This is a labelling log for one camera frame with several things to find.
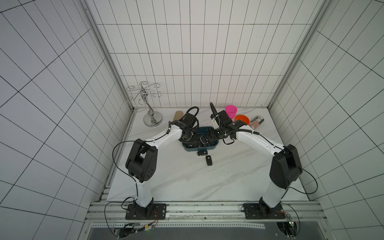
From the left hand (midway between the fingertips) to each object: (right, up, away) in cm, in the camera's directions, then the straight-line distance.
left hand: (191, 142), depth 90 cm
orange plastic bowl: (+39, +15, +17) cm, 45 cm away
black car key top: (+7, -7, +2) cm, 10 cm away
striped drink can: (+48, +12, +16) cm, 52 cm away
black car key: (+11, -11, 0) cm, 16 cm away
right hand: (+13, +7, -1) cm, 14 cm away
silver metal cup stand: (-31, +14, +22) cm, 41 cm away
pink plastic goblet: (+27, +21, +10) cm, 36 cm away
